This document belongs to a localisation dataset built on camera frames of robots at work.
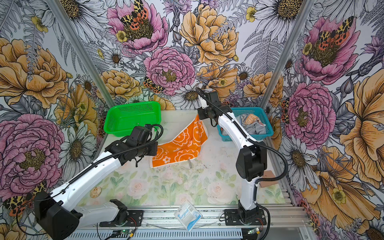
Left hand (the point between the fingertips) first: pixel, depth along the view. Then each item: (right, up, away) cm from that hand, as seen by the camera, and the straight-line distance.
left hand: (154, 151), depth 79 cm
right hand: (+26, +20, +10) cm, 34 cm away
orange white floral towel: (+15, -1, +20) cm, 25 cm away
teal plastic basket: (+68, +23, +32) cm, 79 cm away
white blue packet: (+18, -31, -4) cm, 36 cm away
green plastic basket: (-34, +19, +36) cm, 53 cm away
